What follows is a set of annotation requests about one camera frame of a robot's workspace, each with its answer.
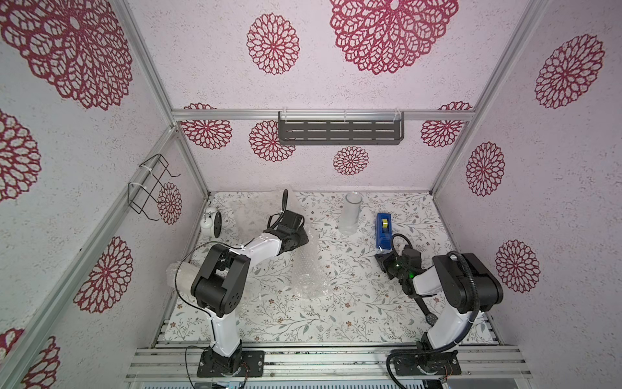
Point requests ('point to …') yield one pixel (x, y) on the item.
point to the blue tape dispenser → (384, 231)
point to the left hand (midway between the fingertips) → (305, 239)
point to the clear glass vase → (350, 213)
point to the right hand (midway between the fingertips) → (374, 251)
